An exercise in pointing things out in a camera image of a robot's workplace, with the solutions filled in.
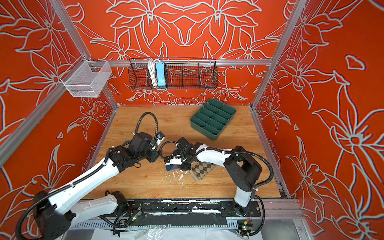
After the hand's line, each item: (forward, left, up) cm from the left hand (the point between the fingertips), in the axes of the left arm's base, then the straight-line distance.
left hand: (157, 145), depth 77 cm
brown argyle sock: (-5, -23, -16) cm, 29 cm away
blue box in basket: (+40, +3, +18) cm, 43 cm away
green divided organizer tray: (+30, -32, -11) cm, 45 cm away
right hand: (-3, -10, -14) cm, 18 cm away
